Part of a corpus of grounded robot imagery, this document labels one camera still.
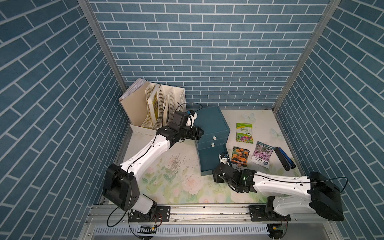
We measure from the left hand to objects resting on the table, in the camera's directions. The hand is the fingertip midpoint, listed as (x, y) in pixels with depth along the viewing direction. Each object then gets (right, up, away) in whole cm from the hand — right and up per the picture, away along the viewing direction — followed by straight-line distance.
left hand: (203, 133), depth 80 cm
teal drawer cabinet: (+7, +1, 0) cm, 7 cm away
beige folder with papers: (-42, +18, +10) cm, 47 cm away
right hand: (+7, -22, +1) cm, 23 cm away
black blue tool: (+51, -19, +10) cm, 56 cm away
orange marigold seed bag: (+23, -17, +13) cm, 32 cm away
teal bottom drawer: (+4, -16, +8) cm, 18 cm away
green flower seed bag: (+30, -2, +25) cm, 39 cm away
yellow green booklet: (-31, +17, +16) cm, 39 cm away
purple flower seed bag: (+39, -15, +15) cm, 44 cm away
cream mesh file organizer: (-26, +20, +16) cm, 36 cm away
